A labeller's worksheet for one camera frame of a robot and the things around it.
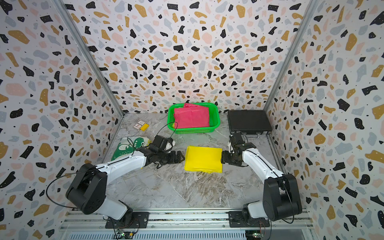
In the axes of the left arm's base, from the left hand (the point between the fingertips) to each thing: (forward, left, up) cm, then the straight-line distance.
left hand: (181, 158), depth 87 cm
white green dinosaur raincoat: (+13, +35, -4) cm, 38 cm away
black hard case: (+33, -48, -4) cm, 58 cm away
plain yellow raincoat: (+2, -15, -5) cm, 16 cm away
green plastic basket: (+37, -22, -6) cm, 44 cm away
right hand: (-1, -26, -1) cm, 26 cm away
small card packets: (+32, +35, -7) cm, 48 cm away
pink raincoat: (+37, -5, -2) cm, 37 cm away
